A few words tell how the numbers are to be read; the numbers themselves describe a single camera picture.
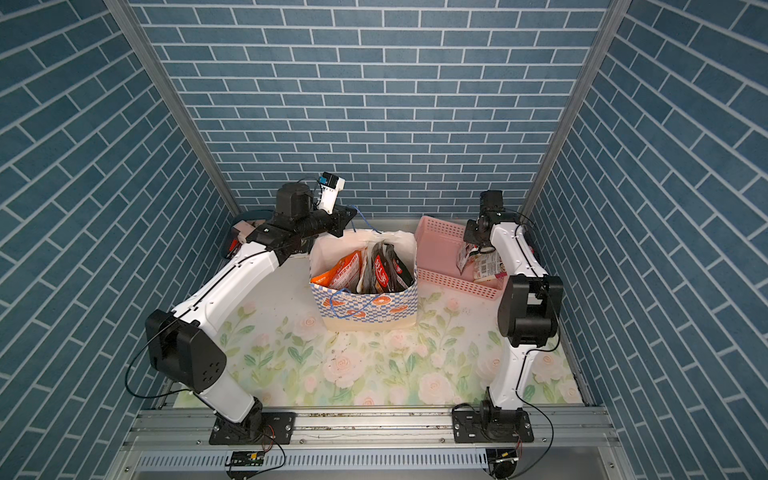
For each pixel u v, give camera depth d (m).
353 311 0.77
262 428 0.71
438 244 1.16
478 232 0.72
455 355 0.86
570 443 0.72
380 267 0.78
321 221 0.67
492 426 0.67
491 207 0.75
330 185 0.67
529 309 0.52
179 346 0.43
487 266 1.00
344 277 0.81
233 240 1.08
